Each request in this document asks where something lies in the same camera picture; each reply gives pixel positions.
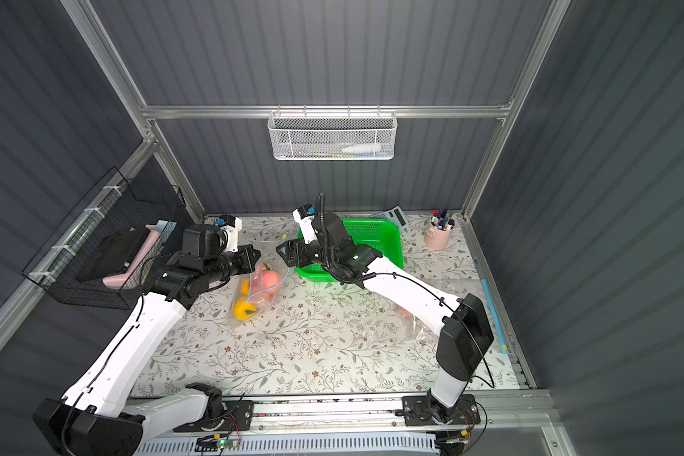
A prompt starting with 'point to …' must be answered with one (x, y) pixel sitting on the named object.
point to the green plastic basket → (383, 236)
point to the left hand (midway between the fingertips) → (263, 254)
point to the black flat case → (114, 255)
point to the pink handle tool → (120, 282)
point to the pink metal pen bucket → (437, 237)
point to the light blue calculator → (395, 214)
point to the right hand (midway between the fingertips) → (284, 250)
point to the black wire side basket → (114, 205)
